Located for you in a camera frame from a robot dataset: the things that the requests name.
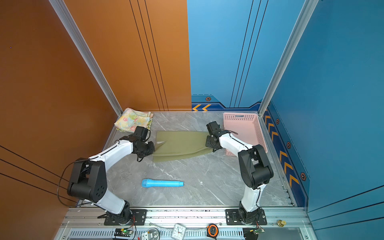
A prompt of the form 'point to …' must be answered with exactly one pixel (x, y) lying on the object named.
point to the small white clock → (178, 231)
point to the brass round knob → (281, 223)
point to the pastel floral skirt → (130, 118)
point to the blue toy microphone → (147, 183)
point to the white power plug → (152, 233)
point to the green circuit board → (123, 232)
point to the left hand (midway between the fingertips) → (154, 149)
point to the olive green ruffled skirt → (175, 145)
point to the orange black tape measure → (212, 231)
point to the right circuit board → (252, 233)
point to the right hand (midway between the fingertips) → (209, 143)
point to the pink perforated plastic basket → (249, 127)
